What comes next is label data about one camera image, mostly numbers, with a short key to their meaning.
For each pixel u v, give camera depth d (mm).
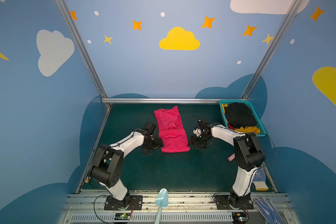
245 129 986
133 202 750
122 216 708
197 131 888
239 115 1094
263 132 941
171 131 1040
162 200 752
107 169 454
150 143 772
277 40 808
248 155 515
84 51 851
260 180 821
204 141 838
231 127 976
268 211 711
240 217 716
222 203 744
